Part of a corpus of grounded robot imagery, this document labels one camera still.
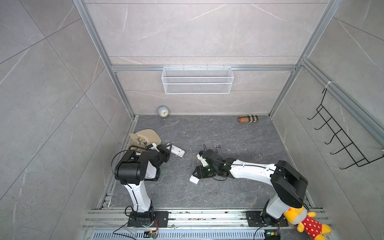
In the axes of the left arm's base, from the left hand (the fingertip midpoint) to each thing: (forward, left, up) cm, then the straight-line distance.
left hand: (172, 142), depth 94 cm
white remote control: (-4, -2, -3) cm, 6 cm away
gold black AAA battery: (0, -30, -7) cm, 31 cm away
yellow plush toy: (-44, -62, 0) cm, 76 cm away
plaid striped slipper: (+23, -58, -4) cm, 62 cm away
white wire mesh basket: (+35, -17, +22) cm, 45 cm away
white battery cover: (-24, -13, -1) cm, 28 cm away
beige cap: (+8, +21, -6) cm, 24 cm away
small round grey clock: (+30, +9, -1) cm, 31 cm away
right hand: (-20, -14, -2) cm, 25 cm away
